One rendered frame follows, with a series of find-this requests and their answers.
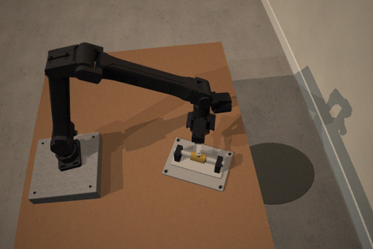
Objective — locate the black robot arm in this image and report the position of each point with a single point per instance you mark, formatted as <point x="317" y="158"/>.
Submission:
<point x="77" y="61"/>

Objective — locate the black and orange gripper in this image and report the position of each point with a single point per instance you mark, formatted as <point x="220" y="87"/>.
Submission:
<point x="212" y="122"/>

